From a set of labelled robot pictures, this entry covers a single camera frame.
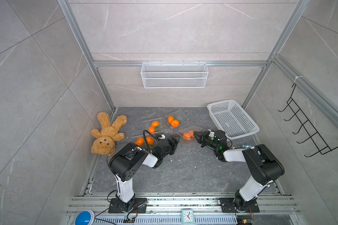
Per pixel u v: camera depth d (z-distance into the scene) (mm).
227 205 732
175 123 1013
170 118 1072
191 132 978
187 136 923
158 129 1009
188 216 688
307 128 675
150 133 867
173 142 836
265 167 472
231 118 1134
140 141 910
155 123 1040
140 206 716
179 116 1139
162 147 730
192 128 1013
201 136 817
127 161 505
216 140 730
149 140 927
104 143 880
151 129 993
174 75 1004
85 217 686
